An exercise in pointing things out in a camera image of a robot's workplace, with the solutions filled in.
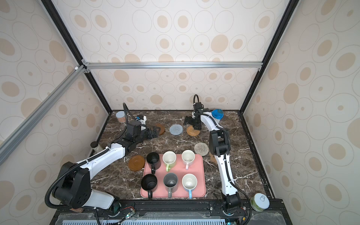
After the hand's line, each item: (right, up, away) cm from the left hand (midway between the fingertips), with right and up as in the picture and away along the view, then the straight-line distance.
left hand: (159, 128), depth 85 cm
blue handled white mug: (+18, -31, -4) cm, 36 cm away
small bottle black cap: (-41, -12, +4) cm, 43 cm away
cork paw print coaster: (+34, -20, +7) cm, 40 cm away
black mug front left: (-5, -32, -4) cm, 32 cm away
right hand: (+23, +2, +23) cm, 33 cm away
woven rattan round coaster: (+21, -3, +21) cm, 30 cm away
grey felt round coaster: (+9, -2, +22) cm, 24 cm away
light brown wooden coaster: (-16, -23, +6) cm, 28 cm away
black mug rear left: (-4, -19, +3) cm, 20 cm away
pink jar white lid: (-34, +9, +25) cm, 43 cm away
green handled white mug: (+6, -19, +2) cm, 20 cm away
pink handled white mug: (+18, -18, +4) cm, 26 cm away
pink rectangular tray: (+23, -25, +2) cm, 34 cm away
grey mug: (+8, -32, -4) cm, 33 cm away
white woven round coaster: (+27, -14, +12) cm, 33 cm away
